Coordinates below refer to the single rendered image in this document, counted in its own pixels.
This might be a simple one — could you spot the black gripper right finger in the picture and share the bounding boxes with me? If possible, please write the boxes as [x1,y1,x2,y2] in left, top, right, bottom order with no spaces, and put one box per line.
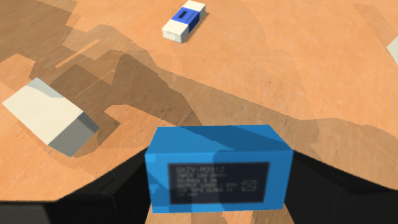
[284,150,398,224]

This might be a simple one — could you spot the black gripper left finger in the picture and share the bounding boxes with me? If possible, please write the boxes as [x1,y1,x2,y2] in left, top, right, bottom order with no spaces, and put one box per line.
[0,147,151,224]

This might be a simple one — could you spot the blue rectangular module with black label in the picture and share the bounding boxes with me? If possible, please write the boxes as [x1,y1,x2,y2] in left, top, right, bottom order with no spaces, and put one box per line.
[145,124,294,213]

